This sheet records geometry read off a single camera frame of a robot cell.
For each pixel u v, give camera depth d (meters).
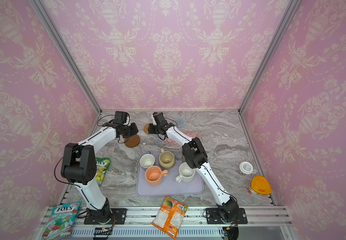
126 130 0.81
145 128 1.09
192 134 1.06
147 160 0.89
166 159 0.92
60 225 0.70
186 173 0.87
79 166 0.50
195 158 0.70
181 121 1.13
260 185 0.75
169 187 0.84
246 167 0.84
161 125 0.88
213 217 0.73
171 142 1.03
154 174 0.86
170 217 0.72
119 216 0.75
